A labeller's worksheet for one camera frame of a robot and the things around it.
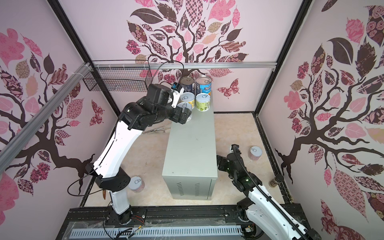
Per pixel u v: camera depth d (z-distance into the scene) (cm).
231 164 59
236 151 69
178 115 56
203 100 72
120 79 80
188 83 72
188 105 70
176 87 53
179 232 70
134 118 41
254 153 91
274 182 79
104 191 81
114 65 90
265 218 56
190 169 54
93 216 75
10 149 50
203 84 73
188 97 72
